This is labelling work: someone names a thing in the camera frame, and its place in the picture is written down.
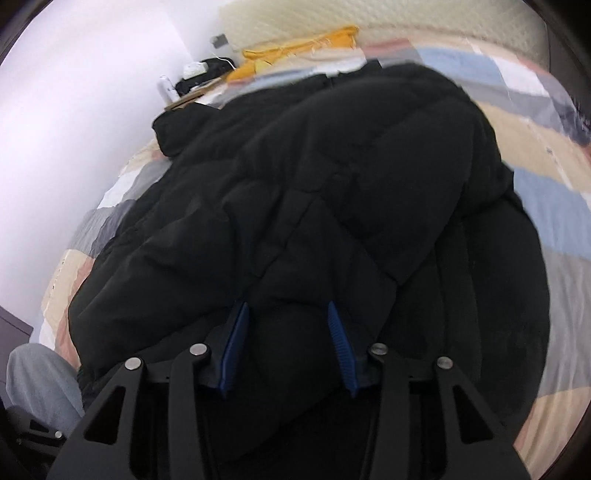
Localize black puffer jacket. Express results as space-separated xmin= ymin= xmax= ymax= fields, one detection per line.
xmin=67 ymin=57 xmax=552 ymax=480

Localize black clothes on nightstand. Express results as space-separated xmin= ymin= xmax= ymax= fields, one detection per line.
xmin=174 ymin=57 xmax=235 ymax=96

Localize blue jeans legs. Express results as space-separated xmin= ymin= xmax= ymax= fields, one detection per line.
xmin=6 ymin=343 xmax=85 ymax=437

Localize plaid bed quilt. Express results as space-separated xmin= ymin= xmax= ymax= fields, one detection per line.
xmin=38 ymin=36 xmax=591 ymax=476

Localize wooden nightstand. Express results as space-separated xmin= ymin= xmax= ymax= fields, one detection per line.
xmin=164 ymin=76 xmax=226 ymax=111

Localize white bottle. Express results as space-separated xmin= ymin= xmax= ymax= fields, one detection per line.
xmin=158 ymin=75 xmax=177 ymax=104

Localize white tissue box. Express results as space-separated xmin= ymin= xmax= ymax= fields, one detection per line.
xmin=182 ymin=61 xmax=208 ymax=80

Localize cream quilted headboard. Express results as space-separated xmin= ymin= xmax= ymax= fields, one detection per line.
xmin=218 ymin=0 xmax=547 ymax=52

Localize yellow pillow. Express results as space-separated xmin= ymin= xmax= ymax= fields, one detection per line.
xmin=226 ymin=25 xmax=360 ymax=83

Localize wall socket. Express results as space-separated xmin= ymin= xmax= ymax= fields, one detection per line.
xmin=211 ymin=34 xmax=228 ymax=49

